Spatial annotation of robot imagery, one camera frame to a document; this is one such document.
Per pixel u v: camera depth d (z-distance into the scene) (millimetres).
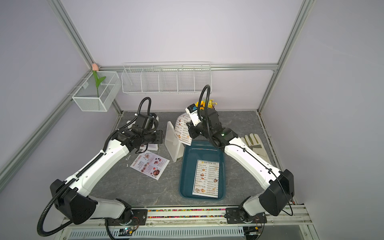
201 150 969
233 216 698
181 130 771
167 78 992
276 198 392
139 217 734
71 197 382
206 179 856
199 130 664
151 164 916
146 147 667
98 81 910
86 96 788
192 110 621
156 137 696
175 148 848
